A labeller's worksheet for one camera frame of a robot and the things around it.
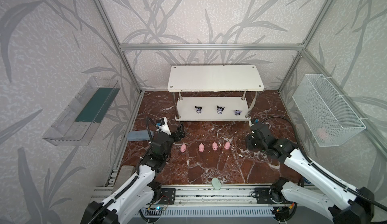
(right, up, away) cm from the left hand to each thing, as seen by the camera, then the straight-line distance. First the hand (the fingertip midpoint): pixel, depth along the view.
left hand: (178, 120), depth 81 cm
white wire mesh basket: (+67, +2, -18) cm, 70 cm away
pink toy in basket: (+73, -6, -7) cm, 73 cm away
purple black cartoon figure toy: (+36, +3, +15) cm, 39 cm away
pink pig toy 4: (+28, -16, +8) cm, 33 cm away
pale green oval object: (+20, -32, -6) cm, 38 cm away
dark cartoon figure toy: (+10, +5, +15) cm, 19 cm away
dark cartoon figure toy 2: (+24, +5, +15) cm, 28 cm away
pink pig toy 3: (+20, -16, +8) cm, 27 cm away
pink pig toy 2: (+12, -18, +8) cm, 23 cm away
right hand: (+37, -7, -1) cm, 38 cm away
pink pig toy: (+1, -18, +8) cm, 19 cm away
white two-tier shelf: (+36, +22, -2) cm, 42 cm away
